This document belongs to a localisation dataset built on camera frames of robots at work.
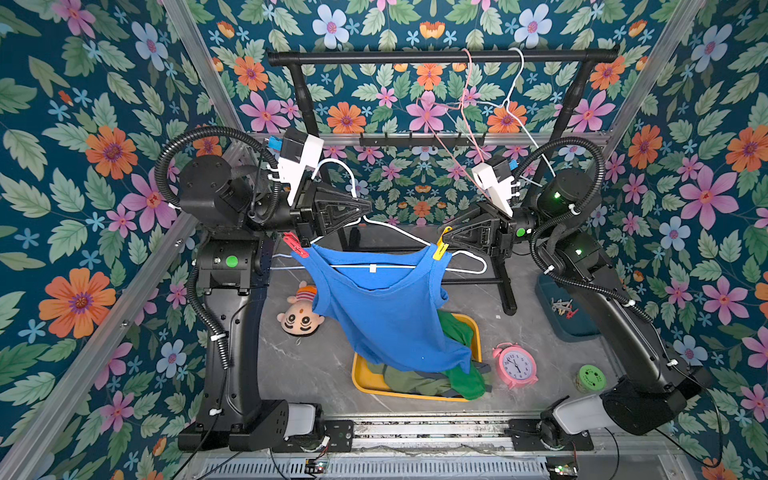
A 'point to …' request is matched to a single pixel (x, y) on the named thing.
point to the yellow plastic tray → (373, 380)
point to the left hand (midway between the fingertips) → (362, 220)
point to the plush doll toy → (300, 319)
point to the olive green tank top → (415, 382)
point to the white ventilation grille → (443, 467)
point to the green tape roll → (590, 379)
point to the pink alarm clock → (515, 365)
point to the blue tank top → (389, 307)
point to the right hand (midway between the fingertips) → (453, 228)
